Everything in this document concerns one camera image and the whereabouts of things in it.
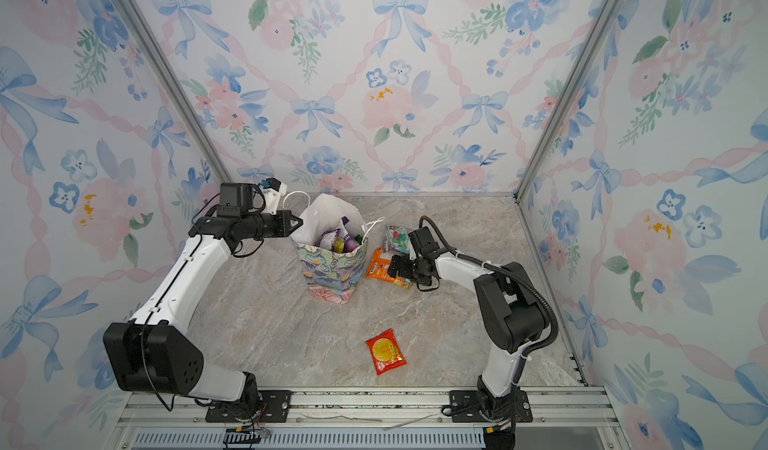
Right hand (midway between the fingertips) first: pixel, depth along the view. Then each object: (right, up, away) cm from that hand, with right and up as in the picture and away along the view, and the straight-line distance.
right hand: (398, 271), depth 95 cm
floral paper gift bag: (-18, +1, -15) cm, 24 cm away
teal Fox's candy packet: (0, +10, +7) cm, 12 cm away
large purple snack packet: (-14, +10, -10) cm, 20 cm away
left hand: (-26, +17, -15) cm, 35 cm away
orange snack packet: (-7, +1, +2) cm, 7 cm away
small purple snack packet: (-21, +11, -10) cm, 26 cm away
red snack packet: (-4, -20, -14) cm, 25 cm away
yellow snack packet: (-17, +9, -10) cm, 22 cm away
